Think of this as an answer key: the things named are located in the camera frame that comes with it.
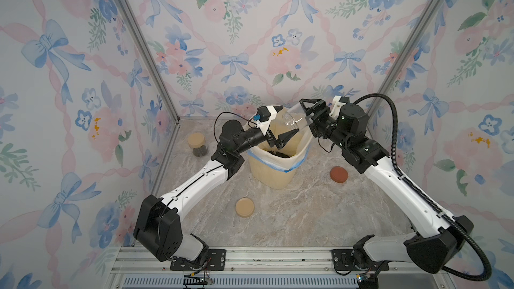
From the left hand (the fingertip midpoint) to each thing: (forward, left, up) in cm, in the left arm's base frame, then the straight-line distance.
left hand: (289, 117), depth 64 cm
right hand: (+5, -5, 0) cm, 7 cm away
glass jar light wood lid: (+13, +40, -29) cm, 51 cm away
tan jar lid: (-14, +16, -41) cm, 46 cm away
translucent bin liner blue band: (-8, +1, -16) cm, 17 cm away
